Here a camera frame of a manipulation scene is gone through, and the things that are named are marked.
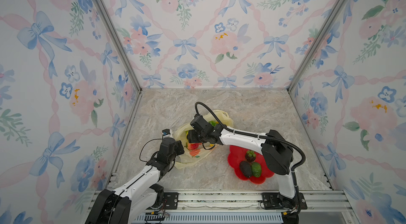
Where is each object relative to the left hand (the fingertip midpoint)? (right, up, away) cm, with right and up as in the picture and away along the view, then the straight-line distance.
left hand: (182, 141), depth 88 cm
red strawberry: (+7, -3, -1) cm, 7 cm away
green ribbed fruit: (+38, -12, -10) cm, 41 cm away
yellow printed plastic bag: (+7, -5, -5) cm, 10 cm away
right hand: (+5, +3, -1) cm, 6 cm away
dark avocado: (+33, -12, -9) cm, 37 cm away
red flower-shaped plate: (+30, -7, -5) cm, 31 cm away
